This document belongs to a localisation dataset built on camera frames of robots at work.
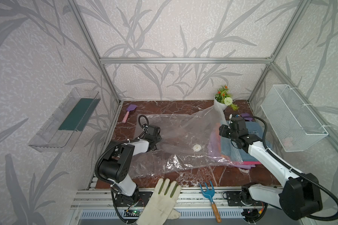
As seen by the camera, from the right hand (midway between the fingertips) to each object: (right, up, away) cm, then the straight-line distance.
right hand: (222, 127), depth 86 cm
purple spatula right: (+28, +8, +26) cm, 39 cm away
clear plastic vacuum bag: (-20, -11, +10) cm, 25 cm away
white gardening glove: (-37, -39, -16) cm, 56 cm away
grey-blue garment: (+1, -12, -7) cm, 14 cm away
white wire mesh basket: (+26, +2, -23) cm, 35 cm away
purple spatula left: (-67, +14, +30) cm, 75 cm away
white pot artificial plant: (+4, +20, +15) cm, 26 cm away
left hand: (-43, -7, +11) cm, 45 cm away
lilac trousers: (-8, -15, -10) cm, 20 cm away
